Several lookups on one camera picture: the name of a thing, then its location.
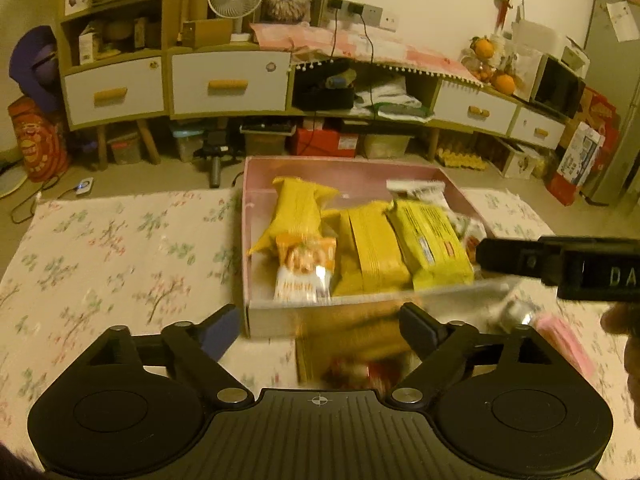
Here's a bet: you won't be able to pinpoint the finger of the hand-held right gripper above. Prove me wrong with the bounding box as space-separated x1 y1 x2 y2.
475 236 563 286

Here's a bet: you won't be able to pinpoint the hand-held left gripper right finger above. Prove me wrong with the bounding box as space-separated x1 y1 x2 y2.
390 302 551 406

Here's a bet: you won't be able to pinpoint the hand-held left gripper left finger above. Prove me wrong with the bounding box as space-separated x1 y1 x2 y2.
87 304 253 406

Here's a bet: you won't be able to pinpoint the white nut packet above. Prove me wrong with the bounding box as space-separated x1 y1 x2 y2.
387 180 446 209
447 210 487 261

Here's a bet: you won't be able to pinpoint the clear white pastry packet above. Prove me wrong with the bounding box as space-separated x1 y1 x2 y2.
492 299 538 333

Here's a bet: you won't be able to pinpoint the golden brown snack packet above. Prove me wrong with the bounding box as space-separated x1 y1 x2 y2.
297 320 416 386

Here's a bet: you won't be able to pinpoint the pink wafer packet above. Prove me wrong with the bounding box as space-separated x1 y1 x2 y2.
534 312 597 378

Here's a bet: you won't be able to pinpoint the red snack packet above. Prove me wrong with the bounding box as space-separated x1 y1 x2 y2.
322 355 396 393

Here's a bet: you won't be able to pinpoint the yellow snack packet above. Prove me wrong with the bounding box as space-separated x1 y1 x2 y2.
385 199 475 292

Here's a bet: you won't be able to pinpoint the yellow pastry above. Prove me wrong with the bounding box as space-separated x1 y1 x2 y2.
332 200 412 297
248 176 341 257

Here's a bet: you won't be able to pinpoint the orange lotus chip packet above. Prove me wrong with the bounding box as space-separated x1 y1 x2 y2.
272 234 337 303

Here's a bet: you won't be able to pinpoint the pink cardboard box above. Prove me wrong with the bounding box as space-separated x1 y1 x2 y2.
241 156 511 339

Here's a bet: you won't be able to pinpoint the person's right hand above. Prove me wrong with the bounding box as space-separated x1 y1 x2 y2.
601 304 640 376

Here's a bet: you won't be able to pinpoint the white printed box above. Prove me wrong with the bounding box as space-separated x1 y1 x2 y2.
492 137 541 180

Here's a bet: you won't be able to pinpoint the yellow egg tray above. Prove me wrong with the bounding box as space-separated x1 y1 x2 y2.
437 147 488 170

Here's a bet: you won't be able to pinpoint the colourful printed carton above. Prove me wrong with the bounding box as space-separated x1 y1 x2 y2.
545 120 606 206

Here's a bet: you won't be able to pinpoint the small white drawer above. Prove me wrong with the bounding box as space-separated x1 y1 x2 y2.
510 107 568 150

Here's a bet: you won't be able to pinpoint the grey refrigerator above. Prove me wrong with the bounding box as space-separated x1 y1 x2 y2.
582 0 640 206

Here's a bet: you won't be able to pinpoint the clear plastic storage bin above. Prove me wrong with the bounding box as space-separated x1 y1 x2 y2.
362 134 416 160

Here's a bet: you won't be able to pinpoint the white drawer two knobs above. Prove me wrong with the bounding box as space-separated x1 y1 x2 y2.
431 80 521 136

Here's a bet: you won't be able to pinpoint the black handheld device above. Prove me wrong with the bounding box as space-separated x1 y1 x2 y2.
195 132 236 188

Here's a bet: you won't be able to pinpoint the microwave oven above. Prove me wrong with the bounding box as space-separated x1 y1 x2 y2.
530 55 586 118

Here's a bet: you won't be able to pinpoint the small bin with blue lid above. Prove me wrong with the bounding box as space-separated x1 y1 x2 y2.
170 127 206 163

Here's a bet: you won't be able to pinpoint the clear container of small oranges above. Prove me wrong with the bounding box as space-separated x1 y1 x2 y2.
467 57 498 83

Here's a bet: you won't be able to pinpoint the storage bin with keyboard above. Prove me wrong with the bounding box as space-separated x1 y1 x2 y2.
240 120 296 157

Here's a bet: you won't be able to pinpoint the green white folded bags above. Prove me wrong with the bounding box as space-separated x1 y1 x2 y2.
352 77 433 121

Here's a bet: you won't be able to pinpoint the small bin with red lid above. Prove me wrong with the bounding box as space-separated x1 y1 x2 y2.
107 132 143 165

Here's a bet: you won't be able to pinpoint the red box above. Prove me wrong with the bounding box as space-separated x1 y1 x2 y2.
292 127 361 157

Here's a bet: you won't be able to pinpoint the white foam box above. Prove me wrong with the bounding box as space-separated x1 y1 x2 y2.
510 20 566 56

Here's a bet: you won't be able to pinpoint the pink cabinet cloth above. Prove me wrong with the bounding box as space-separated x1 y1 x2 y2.
249 22 493 86

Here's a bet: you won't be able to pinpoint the low wooden cabinet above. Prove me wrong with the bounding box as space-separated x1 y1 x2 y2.
167 42 571 151

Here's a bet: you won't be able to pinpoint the wide white drawer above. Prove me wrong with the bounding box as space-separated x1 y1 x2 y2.
170 50 291 116

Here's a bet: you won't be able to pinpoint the white round floor plate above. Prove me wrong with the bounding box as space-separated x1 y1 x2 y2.
0 165 26 198

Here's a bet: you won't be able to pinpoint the orange printed bag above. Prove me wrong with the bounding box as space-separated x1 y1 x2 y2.
7 97 71 183

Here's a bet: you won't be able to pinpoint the white shelf cabinet drawer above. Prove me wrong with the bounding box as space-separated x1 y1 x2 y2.
64 57 166 126

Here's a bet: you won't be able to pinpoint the small cardboard box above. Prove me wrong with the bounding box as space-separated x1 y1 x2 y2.
181 20 233 48

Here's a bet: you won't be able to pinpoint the tall wooden shelf cabinet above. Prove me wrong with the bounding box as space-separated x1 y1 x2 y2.
55 0 173 131

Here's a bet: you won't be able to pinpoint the black floor cable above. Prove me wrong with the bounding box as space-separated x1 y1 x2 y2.
12 180 81 223

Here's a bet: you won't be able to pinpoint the wall outlet with plugs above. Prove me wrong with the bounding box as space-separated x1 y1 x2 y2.
325 0 366 18

